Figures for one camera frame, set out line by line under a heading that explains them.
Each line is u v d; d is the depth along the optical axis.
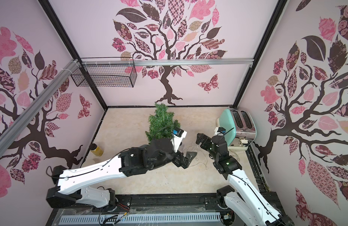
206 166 0.87
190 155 0.51
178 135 0.50
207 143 0.68
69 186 0.38
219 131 0.69
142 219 0.70
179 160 0.52
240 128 0.87
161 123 0.74
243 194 0.47
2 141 0.50
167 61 0.94
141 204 0.74
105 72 0.95
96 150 0.86
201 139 0.70
